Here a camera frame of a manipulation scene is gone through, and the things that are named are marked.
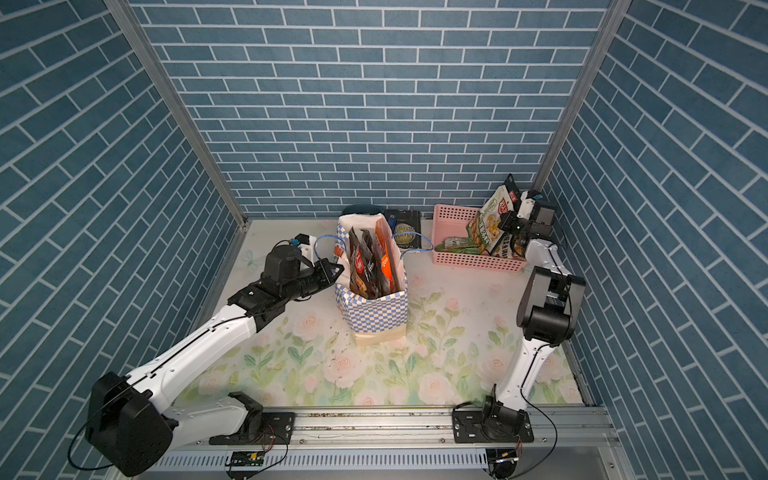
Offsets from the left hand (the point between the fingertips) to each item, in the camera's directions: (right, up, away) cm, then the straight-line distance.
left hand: (353, 269), depth 77 cm
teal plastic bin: (0, +21, +42) cm, 47 cm away
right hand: (+47, +17, +21) cm, 54 cm away
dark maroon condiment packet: (+5, -1, +1) cm, 5 cm away
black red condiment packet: (+2, +1, +2) cm, 3 cm away
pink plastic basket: (+34, +15, +43) cm, 56 cm away
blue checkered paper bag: (+7, -13, 0) cm, 15 cm away
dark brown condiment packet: (+50, +6, +28) cm, 58 cm away
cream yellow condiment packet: (+45, +17, +28) cm, 55 cm away
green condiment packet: (+34, +6, +31) cm, 47 cm away
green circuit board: (-25, -46, -5) cm, 53 cm away
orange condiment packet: (+8, +5, +8) cm, 12 cm away
